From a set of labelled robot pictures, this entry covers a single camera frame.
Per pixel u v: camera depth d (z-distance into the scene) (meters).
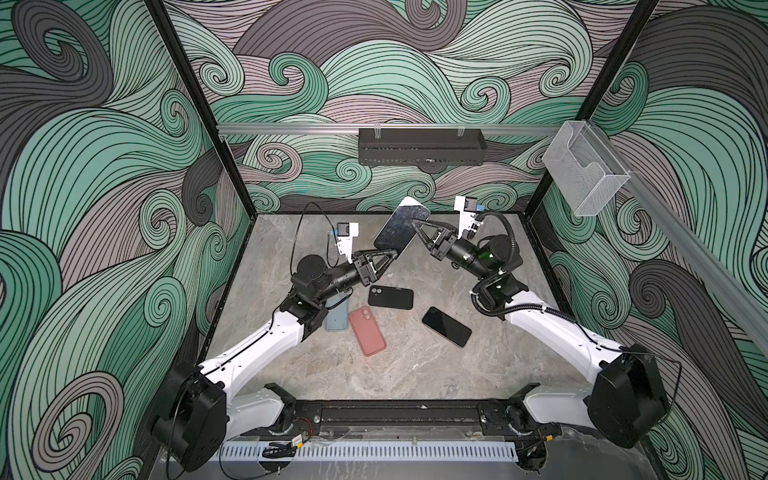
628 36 0.75
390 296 0.96
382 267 0.68
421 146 0.97
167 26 0.73
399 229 0.66
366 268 0.61
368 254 0.62
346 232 0.62
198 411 0.39
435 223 0.63
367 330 0.88
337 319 0.91
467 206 0.60
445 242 0.59
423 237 0.65
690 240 0.60
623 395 0.39
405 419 0.74
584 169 0.79
